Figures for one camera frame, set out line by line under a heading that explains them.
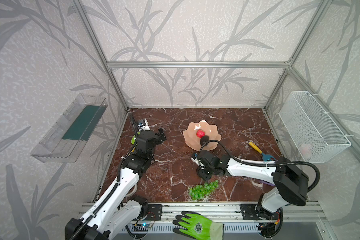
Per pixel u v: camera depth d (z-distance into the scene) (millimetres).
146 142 534
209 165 650
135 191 804
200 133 992
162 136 702
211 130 1023
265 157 929
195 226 691
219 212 753
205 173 746
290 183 433
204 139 1003
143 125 640
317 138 617
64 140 634
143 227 715
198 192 755
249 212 737
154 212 733
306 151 722
